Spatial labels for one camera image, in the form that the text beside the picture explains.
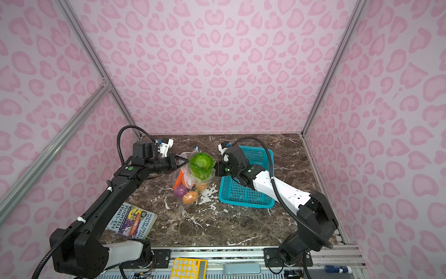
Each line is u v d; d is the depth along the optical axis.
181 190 0.86
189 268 0.70
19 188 0.53
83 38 0.77
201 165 0.79
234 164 0.64
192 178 0.75
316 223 0.42
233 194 0.92
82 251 0.39
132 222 0.82
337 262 0.73
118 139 0.60
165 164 0.68
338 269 0.69
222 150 0.73
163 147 0.72
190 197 0.86
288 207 0.43
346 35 0.76
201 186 0.88
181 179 0.90
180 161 0.75
